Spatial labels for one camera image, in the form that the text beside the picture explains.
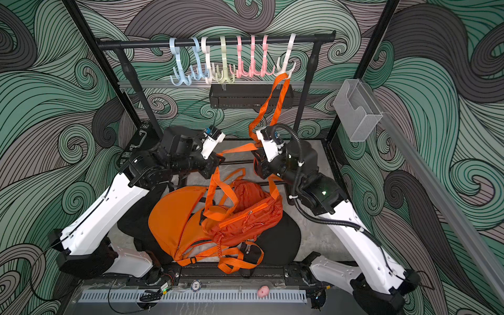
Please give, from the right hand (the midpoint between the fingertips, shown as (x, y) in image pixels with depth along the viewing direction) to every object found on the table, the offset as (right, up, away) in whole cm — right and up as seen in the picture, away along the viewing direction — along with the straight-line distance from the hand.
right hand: (253, 147), depth 60 cm
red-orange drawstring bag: (-8, -26, +13) cm, 30 cm away
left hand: (-10, -2, +3) cm, 11 cm away
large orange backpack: (-32, -33, +23) cm, 51 cm away
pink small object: (+4, -51, +9) cm, 52 cm away
